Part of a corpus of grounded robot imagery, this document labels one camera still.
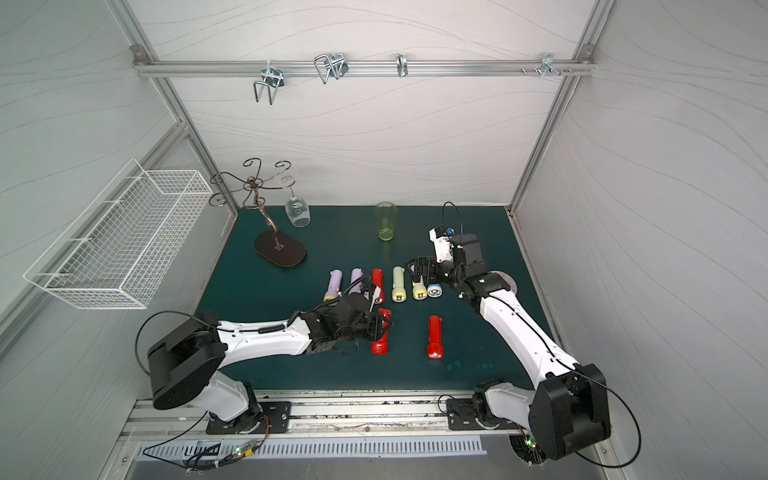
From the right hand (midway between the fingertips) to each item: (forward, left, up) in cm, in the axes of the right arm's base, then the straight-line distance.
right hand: (421, 261), depth 81 cm
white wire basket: (-9, +71, +14) cm, 73 cm away
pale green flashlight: (-2, +6, -16) cm, 17 cm away
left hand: (-14, +8, -12) cm, 20 cm away
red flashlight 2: (-18, -5, -16) cm, 25 cm away
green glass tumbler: (+26, +12, -8) cm, 29 cm away
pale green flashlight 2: (0, 0, -16) cm, 16 cm away
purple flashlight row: (+3, +27, -17) cm, 32 cm away
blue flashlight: (+1, -5, -18) cm, 18 cm away
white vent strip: (-44, +52, -21) cm, 71 cm away
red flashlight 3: (-19, +10, -14) cm, 26 cm away
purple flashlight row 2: (+6, +21, -16) cm, 27 cm away
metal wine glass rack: (+16, +52, -17) cm, 57 cm away
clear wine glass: (+16, +38, +4) cm, 42 cm away
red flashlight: (+7, +14, -22) cm, 27 cm away
